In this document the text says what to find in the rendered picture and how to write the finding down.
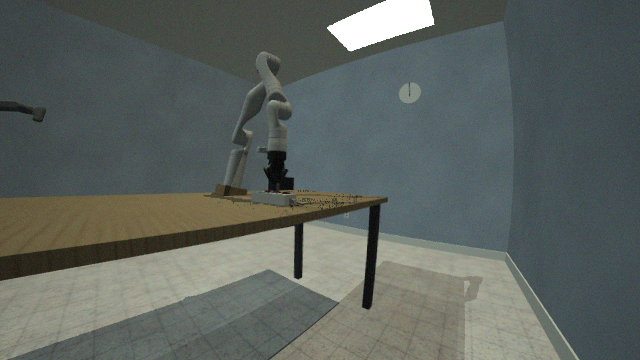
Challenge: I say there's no white power strip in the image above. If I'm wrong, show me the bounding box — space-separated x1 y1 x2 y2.
251 190 308 207

